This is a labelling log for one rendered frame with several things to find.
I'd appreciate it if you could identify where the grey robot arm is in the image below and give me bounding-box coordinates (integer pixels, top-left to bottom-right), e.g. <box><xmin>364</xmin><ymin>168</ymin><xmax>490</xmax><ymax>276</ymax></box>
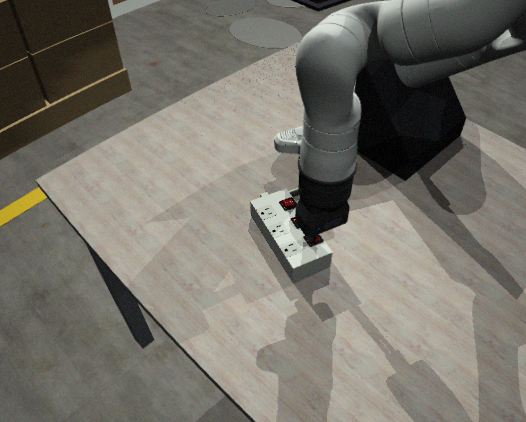
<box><xmin>295</xmin><ymin>0</ymin><xmax>526</xmax><ymax>151</ymax></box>

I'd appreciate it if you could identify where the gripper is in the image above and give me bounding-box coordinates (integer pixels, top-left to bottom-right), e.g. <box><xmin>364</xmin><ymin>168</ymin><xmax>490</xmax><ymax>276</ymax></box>
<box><xmin>274</xmin><ymin>126</ymin><xmax>358</xmax><ymax>242</ymax></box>

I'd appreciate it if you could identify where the white power strip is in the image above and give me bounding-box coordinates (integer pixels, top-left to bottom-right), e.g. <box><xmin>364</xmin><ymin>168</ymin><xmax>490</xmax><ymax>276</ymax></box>
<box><xmin>250</xmin><ymin>188</ymin><xmax>333</xmax><ymax>282</ymax></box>

